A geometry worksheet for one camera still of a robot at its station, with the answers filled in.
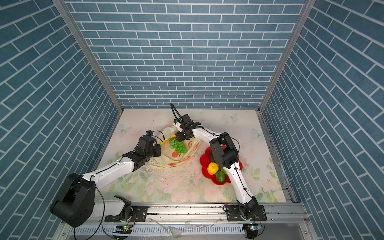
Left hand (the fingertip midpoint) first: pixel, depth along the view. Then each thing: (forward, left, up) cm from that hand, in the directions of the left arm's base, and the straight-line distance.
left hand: (162, 147), depth 90 cm
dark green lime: (-17, -34, -2) cm, 38 cm away
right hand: (+12, -9, -6) cm, 16 cm away
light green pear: (-13, -36, -3) cm, 39 cm away
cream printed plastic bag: (-5, -4, -4) cm, 7 cm away
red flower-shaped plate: (-7, -26, -4) cm, 27 cm away
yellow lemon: (-12, -30, -2) cm, 32 cm away
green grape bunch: (+2, -10, -4) cm, 11 cm away
